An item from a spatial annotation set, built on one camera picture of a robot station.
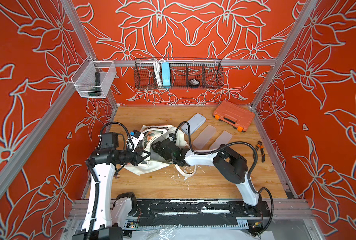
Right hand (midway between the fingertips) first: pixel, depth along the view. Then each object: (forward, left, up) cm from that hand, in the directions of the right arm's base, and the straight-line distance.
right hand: (152, 145), depth 88 cm
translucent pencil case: (+10, -46, -7) cm, 48 cm away
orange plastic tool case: (+28, -57, -3) cm, 64 cm away
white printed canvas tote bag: (-4, -3, +17) cm, 18 cm away
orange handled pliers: (+5, -69, -7) cm, 69 cm away
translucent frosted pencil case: (+11, -34, -8) cm, 36 cm away
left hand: (-12, -1, +13) cm, 17 cm away
